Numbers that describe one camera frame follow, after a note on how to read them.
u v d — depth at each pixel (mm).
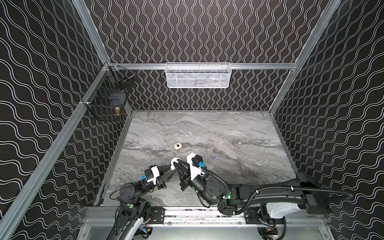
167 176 586
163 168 595
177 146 976
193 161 491
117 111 830
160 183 570
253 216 740
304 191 418
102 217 762
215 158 947
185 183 504
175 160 592
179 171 575
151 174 517
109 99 920
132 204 574
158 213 752
